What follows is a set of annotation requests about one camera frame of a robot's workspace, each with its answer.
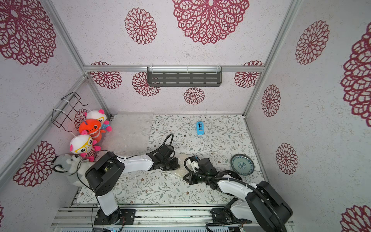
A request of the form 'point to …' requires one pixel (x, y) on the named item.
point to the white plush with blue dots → (100, 115)
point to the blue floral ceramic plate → (242, 164)
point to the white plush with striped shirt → (84, 144)
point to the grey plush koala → (75, 166)
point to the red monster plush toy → (92, 127)
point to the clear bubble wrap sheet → (181, 171)
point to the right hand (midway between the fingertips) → (182, 177)
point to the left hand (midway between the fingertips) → (180, 167)
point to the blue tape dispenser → (200, 128)
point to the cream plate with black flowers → (174, 178)
